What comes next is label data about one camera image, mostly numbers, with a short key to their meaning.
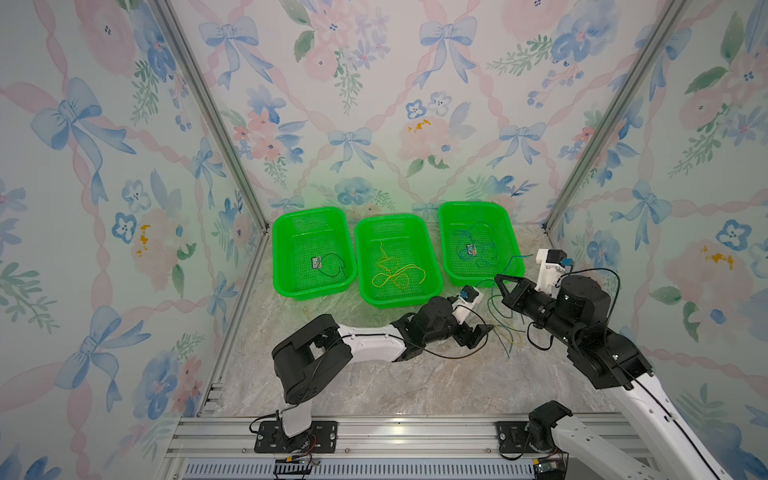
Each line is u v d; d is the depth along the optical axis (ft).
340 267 3.58
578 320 1.56
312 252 3.69
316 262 3.52
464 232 3.80
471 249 3.71
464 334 2.32
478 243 3.73
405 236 3.72
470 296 2.23
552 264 1.92
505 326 2.95
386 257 3.50
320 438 2.42
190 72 2.55
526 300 1.88
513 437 2.40
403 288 3.31
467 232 3.85
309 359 1.60
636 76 2.58
